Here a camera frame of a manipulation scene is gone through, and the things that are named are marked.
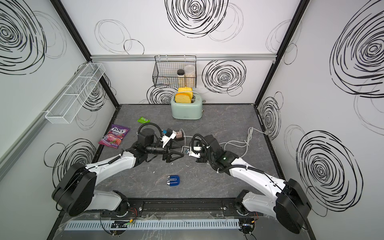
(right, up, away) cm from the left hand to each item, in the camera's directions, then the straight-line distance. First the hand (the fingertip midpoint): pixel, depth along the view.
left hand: (181, 151), depth 76 cm
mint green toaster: (+2, +22, +33) cm, 40 cm away
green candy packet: (-31, +15, +33) cm, 47 cm away
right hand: (+7, +2, +3) cm, 8 cm away
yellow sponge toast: (0, +32, +21) cm, 38 cm away
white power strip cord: (+38, 0, +22) cm, 44 cm away
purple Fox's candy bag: (-47, +5, +23) cm, 52 cm away
